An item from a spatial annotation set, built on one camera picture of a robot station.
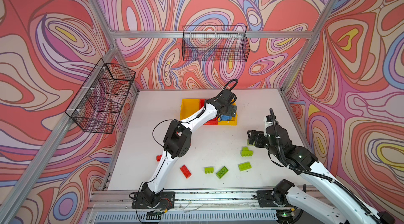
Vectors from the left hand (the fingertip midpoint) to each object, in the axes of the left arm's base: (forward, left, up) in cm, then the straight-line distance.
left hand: (230, 108), depth 95 cm
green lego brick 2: (-34, +6, -12) cm, 37 cm away
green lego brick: (-24, -7, -9) cm, 27 cm away
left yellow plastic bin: (+10, +27, -12) cm, 31 cm away
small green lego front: (-34, +14, -10) cm, 38 cm away
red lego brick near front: (-34, +26, -11) cm, 44 cm away
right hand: (-23, -10, +6) cm, 25 cm away
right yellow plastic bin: (-4, -3, -8) cm, 10 cm away
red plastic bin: (-13, +11, +5) cm, 17 cm away
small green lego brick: (-29, -4, +11) cm, 31 cm away
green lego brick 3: (-32, -6, -10) cm, 34 cm away
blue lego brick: (-2, +2, -7) cm, 8 cm away
